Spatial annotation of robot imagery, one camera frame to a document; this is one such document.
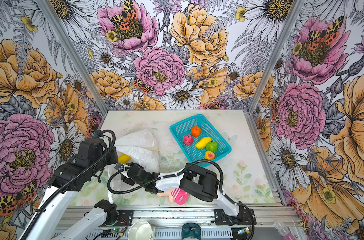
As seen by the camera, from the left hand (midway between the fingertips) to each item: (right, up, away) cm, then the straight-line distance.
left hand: (113, 156), depth 70 cm
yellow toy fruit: (+44, +3, +28) cm, 52 cm away
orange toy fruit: (+40, +10, +32) cm, 52 cm away
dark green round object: (+36, -30, -6) cm, 47 cm away
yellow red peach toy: (+47, -4, +21) cm, 52 cm away
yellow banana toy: (+9, +1, -11) cm, 14 cm away
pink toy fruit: (+34, +5, +27) cm, 44 cm away
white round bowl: (+12, -35, +1) cm, 37 cm away
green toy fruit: (+49, +1, +24) cm, 55 cm away
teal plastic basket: (+32, +12, +35) cm, 49 cm away
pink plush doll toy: (+31, -21, +4) cm, 37 cm away
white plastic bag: (+10, +3, +7) cm, 12 cm away
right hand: (+1, -11, +12) cm, 16 cm away
